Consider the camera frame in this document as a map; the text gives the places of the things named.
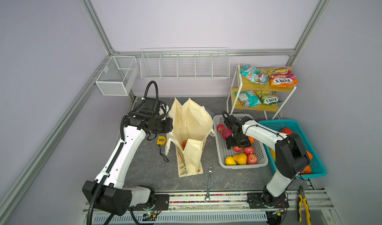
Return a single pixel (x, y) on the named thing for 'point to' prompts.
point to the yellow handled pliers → (302, 199)
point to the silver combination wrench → (207, 197)
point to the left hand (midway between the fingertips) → (172, 129)
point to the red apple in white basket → (220, 127)
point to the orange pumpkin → (307, 170)
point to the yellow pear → (241, 159)
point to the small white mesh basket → (118, 76)
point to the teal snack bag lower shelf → (249, 98)
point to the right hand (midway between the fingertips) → (237, 147)
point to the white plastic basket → (222, 152)
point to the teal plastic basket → (318, 168)
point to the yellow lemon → (230, 161)
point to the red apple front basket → (251, 159)
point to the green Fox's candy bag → (268, 97)
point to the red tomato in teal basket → (286, 131)
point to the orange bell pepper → (311, 156)
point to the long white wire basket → (185, 63)
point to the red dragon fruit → (226, 133)
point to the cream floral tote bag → (192, 124)
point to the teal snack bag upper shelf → (254, 74)
